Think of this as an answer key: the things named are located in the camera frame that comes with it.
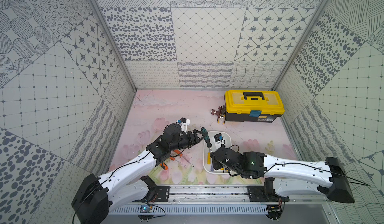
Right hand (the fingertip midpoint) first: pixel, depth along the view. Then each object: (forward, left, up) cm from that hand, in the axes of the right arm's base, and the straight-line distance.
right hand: (211, 156), depth 73 cm
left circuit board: (-21, +33, -15) cm, 42 cm away
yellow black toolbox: (+31, -27, +3) cm, 41 cm away
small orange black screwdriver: (-2, +26, -11) cm, 28 cm away
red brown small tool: (+35, -3, -10) cm, 37 cm away
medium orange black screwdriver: (+3, +21, -13) cm, 25 cm away
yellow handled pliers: (+33, -10, -12) cm, 37 cm away
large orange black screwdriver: (+7, +19, -12) cm, 24 cm away
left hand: (+8, +4, +8) cm, 12 cm away
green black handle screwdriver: (+4, +1, +3) cm, 6 cm away
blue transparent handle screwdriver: (-7, 0, +5) cm, 9 cm away
